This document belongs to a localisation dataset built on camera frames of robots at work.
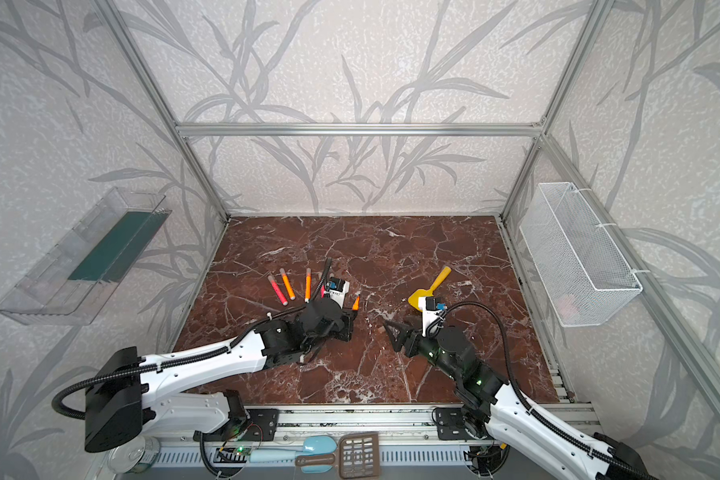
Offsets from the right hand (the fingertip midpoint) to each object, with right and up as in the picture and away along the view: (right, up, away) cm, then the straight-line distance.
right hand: (395, 312), depth 76 cm
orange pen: (-35, +4, +23) cm, 42 cm away
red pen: (-38, +2, +23) cm, 44 cm away
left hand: (-9, +1, +2) cm, 9 cm away
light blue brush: (-20, -31, -5) cm, 37 cm away
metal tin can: (-58, -30, -11) cm, 66 cm away
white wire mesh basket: (+38, +11, -16) cm, 43 cm away
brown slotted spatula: (-9, -33, -6) cm, 35 cm away
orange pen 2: (-28, +4, +23) cm, 36 cm away
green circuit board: (-39, -33, -5) cm, 51 cm away
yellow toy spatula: (+7, 0, +20) cm, 21 cm away
